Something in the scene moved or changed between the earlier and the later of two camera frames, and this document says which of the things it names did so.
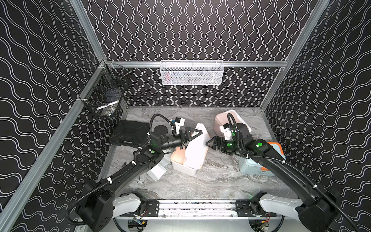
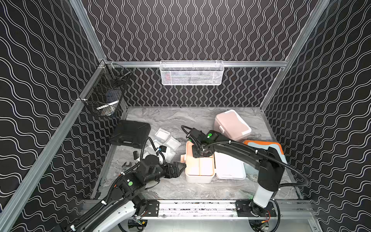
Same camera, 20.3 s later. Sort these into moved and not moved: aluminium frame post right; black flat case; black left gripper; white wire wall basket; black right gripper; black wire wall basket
Moved: black right gripper; black left gripper
Not moved: black wire wall basket; white wire wall basket; black flat case; aluminium frame post right
